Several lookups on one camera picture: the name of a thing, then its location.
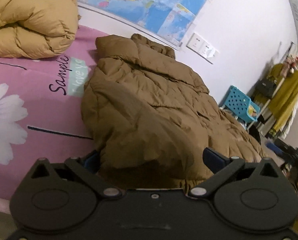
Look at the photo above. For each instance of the white wall data plate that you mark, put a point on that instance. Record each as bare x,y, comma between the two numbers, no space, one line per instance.
214,53

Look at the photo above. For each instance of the colourful wall map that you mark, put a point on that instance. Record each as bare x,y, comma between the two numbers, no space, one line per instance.
149,5

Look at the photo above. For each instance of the blue perforated plastic basket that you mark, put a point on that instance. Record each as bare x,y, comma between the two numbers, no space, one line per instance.
236,103

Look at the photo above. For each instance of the black handbag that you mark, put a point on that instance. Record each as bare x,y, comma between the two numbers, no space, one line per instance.
266,88

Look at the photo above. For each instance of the tan folded quilt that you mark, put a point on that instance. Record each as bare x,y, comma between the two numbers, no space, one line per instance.
31,22

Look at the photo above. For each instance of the brown down jacket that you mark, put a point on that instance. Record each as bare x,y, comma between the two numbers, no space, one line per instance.
159,110

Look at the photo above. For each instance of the pink printed bed sheet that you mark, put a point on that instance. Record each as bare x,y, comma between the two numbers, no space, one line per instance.
31,110

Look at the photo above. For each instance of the yellow-green hanging garment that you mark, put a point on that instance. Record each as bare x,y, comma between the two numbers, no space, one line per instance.
286,95

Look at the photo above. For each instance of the white coat rack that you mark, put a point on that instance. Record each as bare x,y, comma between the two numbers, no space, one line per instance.
264,107

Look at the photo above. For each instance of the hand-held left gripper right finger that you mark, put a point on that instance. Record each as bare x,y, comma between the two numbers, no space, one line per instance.
214,158

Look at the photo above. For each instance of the white wall socket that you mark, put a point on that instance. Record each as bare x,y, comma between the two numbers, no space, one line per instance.
207,48
195,41

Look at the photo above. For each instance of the plush toy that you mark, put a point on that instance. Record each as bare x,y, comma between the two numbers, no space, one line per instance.
292,63

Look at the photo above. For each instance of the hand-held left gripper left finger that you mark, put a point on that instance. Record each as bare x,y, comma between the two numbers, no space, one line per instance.
91,161

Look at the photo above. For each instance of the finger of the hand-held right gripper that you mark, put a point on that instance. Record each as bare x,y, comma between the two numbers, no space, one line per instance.
275,148

